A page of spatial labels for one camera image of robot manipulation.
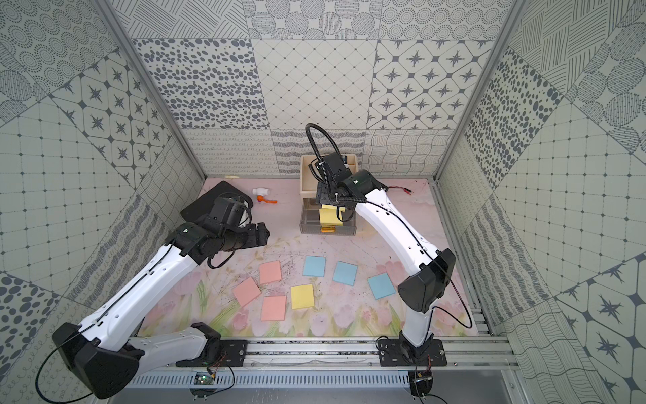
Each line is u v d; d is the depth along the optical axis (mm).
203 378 715
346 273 906
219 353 718
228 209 554
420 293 521
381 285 885
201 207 1047
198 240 490
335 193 521
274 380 702
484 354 761
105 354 381
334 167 567
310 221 857
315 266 930
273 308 825
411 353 647
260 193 1108
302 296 846
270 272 906
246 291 866
